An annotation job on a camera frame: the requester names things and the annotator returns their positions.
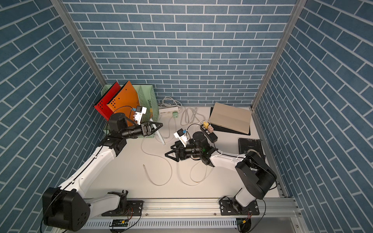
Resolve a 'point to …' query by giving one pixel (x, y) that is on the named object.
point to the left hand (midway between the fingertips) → (163, 126)
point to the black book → (245, 144)
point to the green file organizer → (147, 99)
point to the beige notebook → (230, 117)
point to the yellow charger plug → (206, 124)
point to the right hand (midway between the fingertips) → (170, 152)
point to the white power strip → (168, 110)
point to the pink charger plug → (210, 128)
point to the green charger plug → (175, 114)
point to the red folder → (101, 105)
